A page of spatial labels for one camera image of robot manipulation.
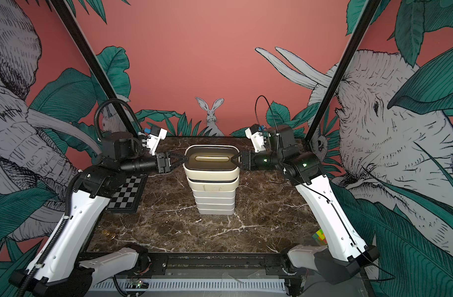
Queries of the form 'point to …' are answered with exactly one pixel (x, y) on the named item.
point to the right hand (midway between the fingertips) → (234, 157)
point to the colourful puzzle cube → (320, 237)
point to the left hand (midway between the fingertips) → (185, 158)
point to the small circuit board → (137, 283)
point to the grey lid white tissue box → (216, 210)
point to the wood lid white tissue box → (214, 194)
